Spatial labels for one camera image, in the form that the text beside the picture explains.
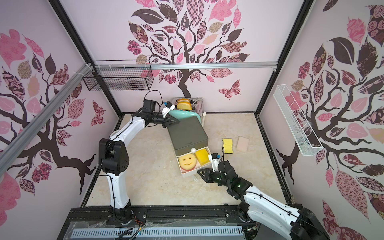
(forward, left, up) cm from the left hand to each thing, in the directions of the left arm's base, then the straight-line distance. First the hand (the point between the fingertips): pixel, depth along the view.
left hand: (176, 123), depth 89 cm
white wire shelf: (-7, -67, +8) cm, 68 cm away
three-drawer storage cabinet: (-16, -9, +2) cm, 18 cm away
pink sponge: (-4, -45, -19) cm, 49 cm away
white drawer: (-29, -6, -7) cm, 31 cm away
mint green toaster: (+18, -13, -2) cm, 22 cm away
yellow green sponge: (-4, -34, -18) cm, 38 cm away
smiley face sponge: (-22, -7, -8) cm, 25 cm away
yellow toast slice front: (+14, -5, +1) cm, 15 cm away
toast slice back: (+20, -4, +2) cm, 20 cm away
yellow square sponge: (-18, -16, -8) cm, 26 cm away
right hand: (-29, -13, -9) cm, 33 cm away
